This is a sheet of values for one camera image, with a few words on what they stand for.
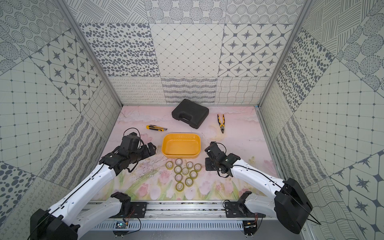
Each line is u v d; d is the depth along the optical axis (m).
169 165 0.90
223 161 0.61
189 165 0.89
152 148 0.79
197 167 0.88
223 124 1.07
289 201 0.40
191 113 1.08
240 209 0.66
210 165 0.75
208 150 0.64
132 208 0.72
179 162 0.90
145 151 0.73
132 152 0.63
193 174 0.86
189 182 0.84
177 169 0.87
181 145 0.99
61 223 0.38
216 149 0.65
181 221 0.71
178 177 0.84
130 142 0.60
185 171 0.87
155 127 1.05
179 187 0.81
